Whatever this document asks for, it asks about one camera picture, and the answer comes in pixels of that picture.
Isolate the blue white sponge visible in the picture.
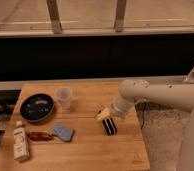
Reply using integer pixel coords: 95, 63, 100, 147
53, 125, 74, 142

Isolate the black round plate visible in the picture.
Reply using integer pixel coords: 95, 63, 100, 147
20, 93, 54, 123

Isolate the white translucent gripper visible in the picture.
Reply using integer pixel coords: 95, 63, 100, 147
97, 96, 134, 120

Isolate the metal window post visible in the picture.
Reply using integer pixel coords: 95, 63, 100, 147
114, 0, 127, 32
46, 0, 62, 34

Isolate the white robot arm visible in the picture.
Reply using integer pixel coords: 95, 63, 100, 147
96, 79, 194, 171

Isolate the metal window post left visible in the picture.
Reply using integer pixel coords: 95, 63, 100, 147
46, 0, 62, 34

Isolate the black white striped block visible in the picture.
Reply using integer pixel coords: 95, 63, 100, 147
102, 118, 117, 136

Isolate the metal window post right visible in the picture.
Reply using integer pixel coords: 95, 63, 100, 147
114, 0, 127, 32

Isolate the clear plastic cup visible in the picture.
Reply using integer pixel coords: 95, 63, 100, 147
56, 87, 72, 109

